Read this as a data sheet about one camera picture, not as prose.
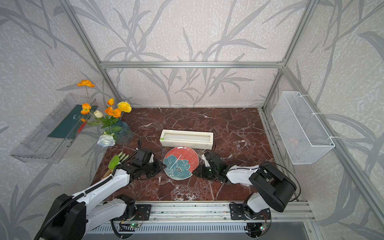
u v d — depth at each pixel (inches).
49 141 25.2
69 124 27.3
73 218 15.7
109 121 32.6
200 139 36.6
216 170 27.2
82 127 27.3
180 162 35.7
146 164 27.5
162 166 33.3
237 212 28.6
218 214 29.1
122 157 36.8
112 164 35.0
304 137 23.9
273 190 17.1
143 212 28.9
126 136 38.6
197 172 30.9
